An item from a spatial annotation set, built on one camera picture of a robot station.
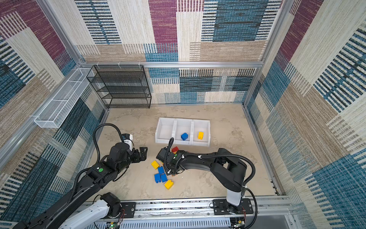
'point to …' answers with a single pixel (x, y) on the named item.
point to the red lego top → (175, 150)
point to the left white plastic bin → (165, 129)
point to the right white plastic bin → (201, 125)
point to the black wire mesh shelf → (121, 86)
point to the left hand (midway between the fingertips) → (140, 147)
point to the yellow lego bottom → (169, 184)
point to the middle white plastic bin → (182, 126)
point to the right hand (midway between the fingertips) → (172, 169)
